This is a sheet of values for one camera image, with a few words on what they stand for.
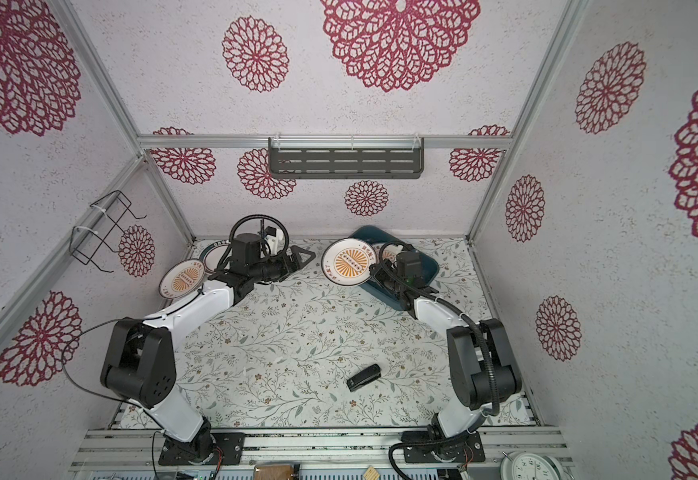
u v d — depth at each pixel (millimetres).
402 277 714
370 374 828
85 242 727
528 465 686
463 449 686
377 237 1139
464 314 518
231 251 686
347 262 942
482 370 461
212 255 1153
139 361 461
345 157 937
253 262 709
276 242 803
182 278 1076
